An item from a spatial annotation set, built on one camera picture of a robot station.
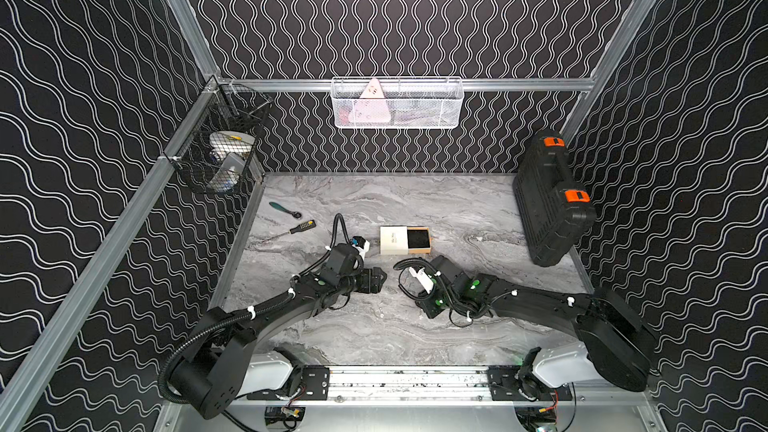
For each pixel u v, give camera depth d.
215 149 0.82
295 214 1.07
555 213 0.82
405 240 0.98
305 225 1.03
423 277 0.70
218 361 0.42
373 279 0.78
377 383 0.76
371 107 0.90
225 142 0.80
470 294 0.62
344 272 0.69
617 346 0.42
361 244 0.79
